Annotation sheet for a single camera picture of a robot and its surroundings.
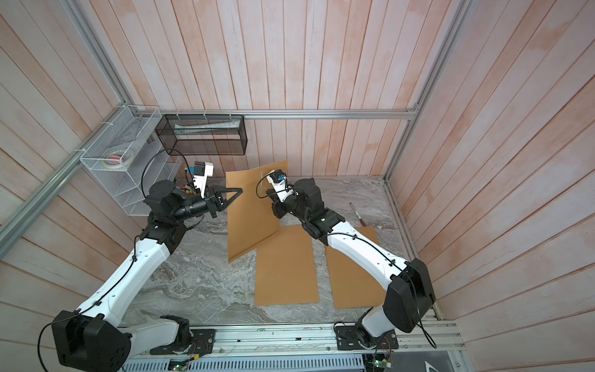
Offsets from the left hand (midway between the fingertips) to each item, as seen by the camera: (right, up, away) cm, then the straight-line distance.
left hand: (242, 195), depth 66 cm
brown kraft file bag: (+2, -7, +2) cm, 8 cm away
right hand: (+6, +2, +9) cm, 11 cm away
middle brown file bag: (+12, -30, +25) cm, 40 cm away
